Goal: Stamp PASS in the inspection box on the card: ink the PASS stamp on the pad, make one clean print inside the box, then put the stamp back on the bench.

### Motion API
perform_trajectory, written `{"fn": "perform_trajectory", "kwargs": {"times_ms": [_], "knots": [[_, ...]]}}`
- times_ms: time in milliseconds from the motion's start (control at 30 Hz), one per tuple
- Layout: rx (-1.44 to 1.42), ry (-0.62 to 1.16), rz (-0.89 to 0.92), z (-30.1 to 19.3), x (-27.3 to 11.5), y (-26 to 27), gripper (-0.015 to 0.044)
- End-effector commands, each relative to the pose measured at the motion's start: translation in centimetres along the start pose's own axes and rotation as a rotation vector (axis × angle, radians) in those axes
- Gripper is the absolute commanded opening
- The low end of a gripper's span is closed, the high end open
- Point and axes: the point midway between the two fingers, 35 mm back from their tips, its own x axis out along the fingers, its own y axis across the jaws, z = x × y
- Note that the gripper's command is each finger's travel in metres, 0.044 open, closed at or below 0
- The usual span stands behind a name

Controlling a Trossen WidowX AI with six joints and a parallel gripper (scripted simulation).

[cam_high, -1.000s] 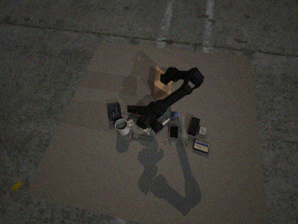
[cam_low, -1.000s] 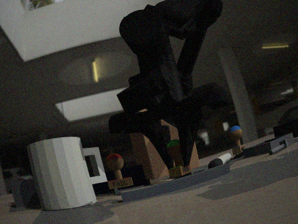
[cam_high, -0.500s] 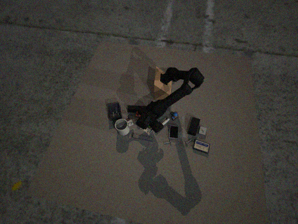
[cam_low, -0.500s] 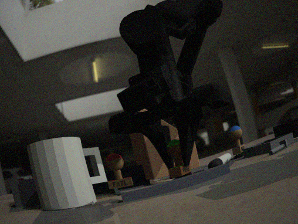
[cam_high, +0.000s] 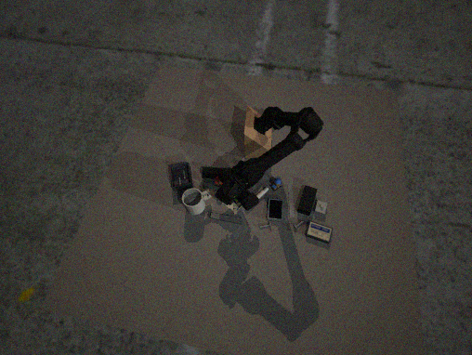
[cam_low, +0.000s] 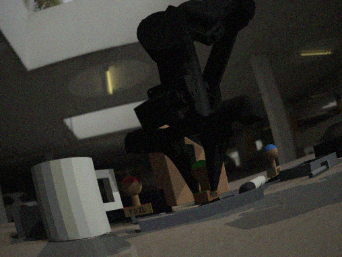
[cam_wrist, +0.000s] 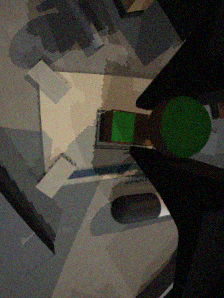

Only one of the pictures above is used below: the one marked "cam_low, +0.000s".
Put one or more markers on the wooden hand stamp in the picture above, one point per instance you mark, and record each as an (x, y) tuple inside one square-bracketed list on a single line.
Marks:
[(132, 186)]

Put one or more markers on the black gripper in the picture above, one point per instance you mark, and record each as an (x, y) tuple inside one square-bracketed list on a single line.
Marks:
[(170, 141)]

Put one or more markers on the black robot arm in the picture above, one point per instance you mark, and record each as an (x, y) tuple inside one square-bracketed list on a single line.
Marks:
[(168, 38)]

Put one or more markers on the grey mug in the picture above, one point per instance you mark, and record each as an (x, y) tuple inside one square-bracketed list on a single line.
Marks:
[(69, 198)]

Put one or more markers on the brown hand stamp with blue knob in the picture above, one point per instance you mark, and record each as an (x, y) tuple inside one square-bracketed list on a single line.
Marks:
[(270, 153)]

